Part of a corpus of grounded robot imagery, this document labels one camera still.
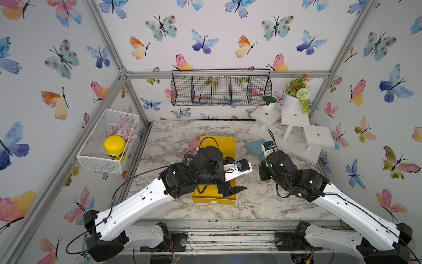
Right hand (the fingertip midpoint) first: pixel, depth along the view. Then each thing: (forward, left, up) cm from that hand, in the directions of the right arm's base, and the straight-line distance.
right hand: (263, 161), depth 70 cm
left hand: (-10, +10, +6) cm, 16 cm away
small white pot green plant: (+46, -10, -6) cm, 48 cm away
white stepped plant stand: (+32, -24, -16) cm, 43 cm away
